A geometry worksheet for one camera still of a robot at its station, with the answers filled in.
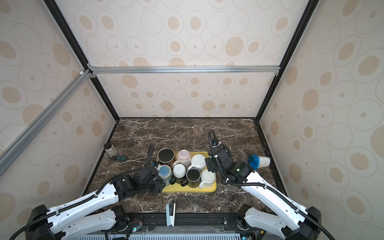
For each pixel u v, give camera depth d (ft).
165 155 2.79
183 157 2.79
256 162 2.84
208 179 2.63
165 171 2.70
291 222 1.30
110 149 3.02
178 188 2.74
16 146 1.74
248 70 5.67
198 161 2.87
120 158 3.10
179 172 2.68
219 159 1.76
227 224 2.39
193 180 2.56
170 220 2.39
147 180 1.96
